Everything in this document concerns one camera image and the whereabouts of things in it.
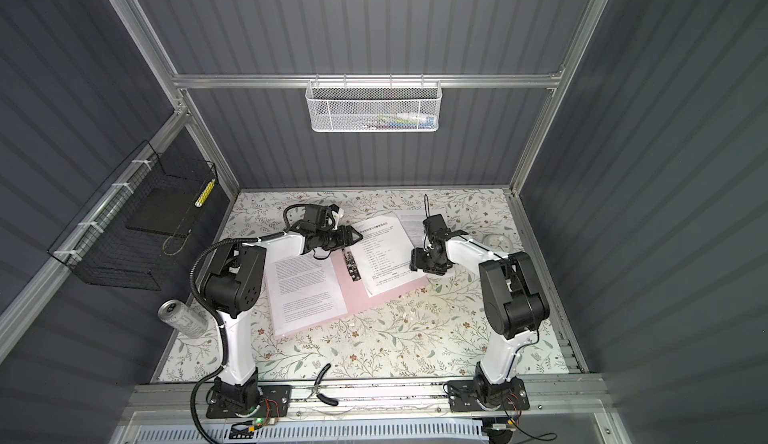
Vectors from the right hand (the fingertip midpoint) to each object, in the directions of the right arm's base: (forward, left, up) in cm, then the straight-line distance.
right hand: (422, 268), depth 96 cm
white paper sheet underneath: (+6, +12, -2) cm, 14 cm away
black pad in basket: (+1, +67, +29) cm, 73 cm away
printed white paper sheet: (-8, +37, +1) cm, 38 cm away
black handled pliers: (-32, +29, -1) cm, 43 cm away
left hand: (+10, +22, +3) cm, 24 cm away
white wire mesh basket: (+66, +17, +19) cm, 71 cm away
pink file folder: (-9, +21, -1) cm, 23 cm away
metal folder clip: (+2, +23, -1) cm, 23 cm away
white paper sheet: (+21, +2, -2) cm, 21 cm away
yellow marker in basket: (+8, +61, +28) cm, 67 cm away
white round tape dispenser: (+10, -26, 0) cm, 28 cm away
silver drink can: (-20, +63, +11) cm, 67 cm away
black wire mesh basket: (-13, +73, +33) cm, 81 cm away
